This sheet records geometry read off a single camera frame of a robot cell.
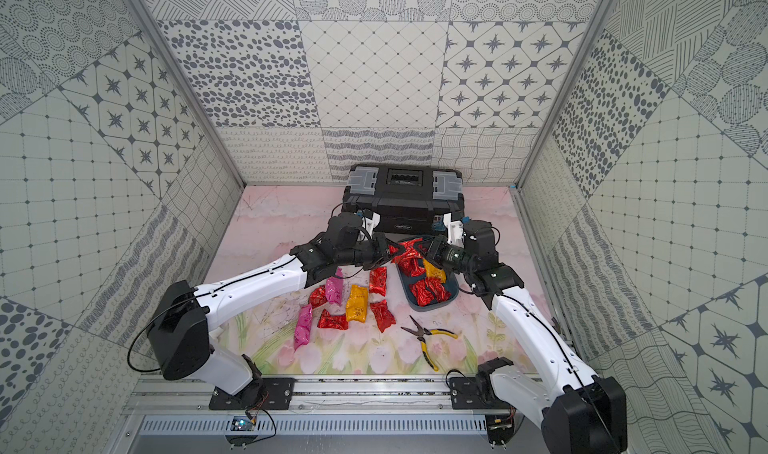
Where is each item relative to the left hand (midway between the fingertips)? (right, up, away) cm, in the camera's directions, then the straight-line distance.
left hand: (407, 243), depth 74 cm
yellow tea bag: (-14, -19, +12) cm, 27 cm away
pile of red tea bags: (+6, -16, +16) cm, 23 cm away
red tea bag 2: (-7, -22, +10) cm, 25 cm away
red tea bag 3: (-26, -17, +13) cm, 34 cm away
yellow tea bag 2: (+9, -11, +19) cm, 23 cm away
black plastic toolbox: (+1, +12, +19) cm, 23 cm away
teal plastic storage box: (0, -13, +18) cm, 22 cm away
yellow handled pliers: (+5, -27, +10) cm, 29 cm away
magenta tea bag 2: (-21, -14, +13) cm, 29 cm away
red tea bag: (-21, -24, +9) cm, 33 cm away
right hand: (+2, -2, +2) cm, 3 cm away
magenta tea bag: (-29, -24, +8) cm, 38 cm away
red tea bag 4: (-9, -14, +19) cm, 25 cm away
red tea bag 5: (+1, -2, +1) cm, 3 cm away
